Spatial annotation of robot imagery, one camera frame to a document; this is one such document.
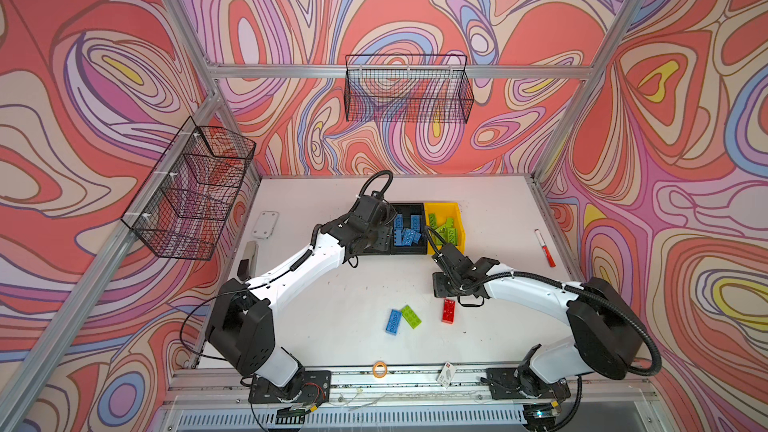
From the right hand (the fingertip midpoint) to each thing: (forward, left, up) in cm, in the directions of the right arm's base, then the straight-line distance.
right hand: (446, 291), depth 88 cm
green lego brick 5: (+18, -4, +2) cm, 19 cm away
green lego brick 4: (+21, -3, +2) cm, 21 cm away
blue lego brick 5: (+19, +14, +2) cm, 23 cm away
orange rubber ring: (-20, +22, 0) cm, 29 cm away
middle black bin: (+30, +9, +3) cm, 32 cm away
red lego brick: (-7, 0, 0) cm, 7 cm away
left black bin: (+4, +17, +18) cm, 25 cm away
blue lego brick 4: (+19, +9, +1) cm, 21 cm away
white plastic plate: (+26, +60, +1) cm, 66 cm away
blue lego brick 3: (+26, +7, 0) cm, 27 cm away
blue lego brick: (-9, +16, +1) cm, 19 cm away
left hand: (+13, +18, +15) cm, 27 cm away
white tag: (-22, +3, -1) cm, 22 cm away
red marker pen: (+13, -36, -2) cm, 38 cm away
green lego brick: (-7, +12, 0) cm, 13 cm away
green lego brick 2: (+26, +1, +1) cm, 26 cm away
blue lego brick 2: (+26, +13, 0) cm, 29 cm away
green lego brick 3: (+24, -5, +2) cm, 25 cm away
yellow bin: (+29, -4, +2) cm, 29 cm away
